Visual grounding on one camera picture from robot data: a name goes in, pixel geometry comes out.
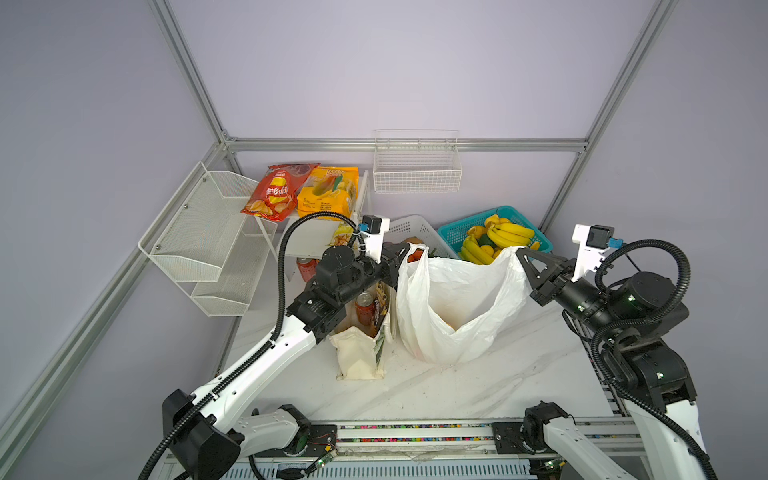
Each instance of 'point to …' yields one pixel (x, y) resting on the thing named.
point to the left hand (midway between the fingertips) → (407, 247)
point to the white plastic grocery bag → (449, 310)
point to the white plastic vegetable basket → (415, 226)
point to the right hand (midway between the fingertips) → (516, 250)
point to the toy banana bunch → (504, 234)
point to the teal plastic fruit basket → (453, 233)
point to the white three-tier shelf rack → (307, 237)
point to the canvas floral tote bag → (360, 355)
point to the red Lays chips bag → (275, 196)
